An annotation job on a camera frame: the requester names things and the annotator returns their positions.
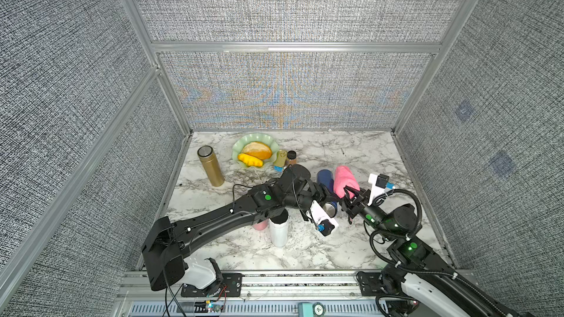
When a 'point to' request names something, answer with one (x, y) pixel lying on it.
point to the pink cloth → (343, 176)
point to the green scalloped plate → (264, 139)
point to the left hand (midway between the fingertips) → (339, 196)
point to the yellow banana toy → (250, 160)
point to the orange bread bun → (258, 150)
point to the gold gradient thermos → (205, 153)
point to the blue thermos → (326, 177)
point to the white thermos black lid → (278, 229)
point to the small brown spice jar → (291, 156)
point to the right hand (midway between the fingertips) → (339, 182)
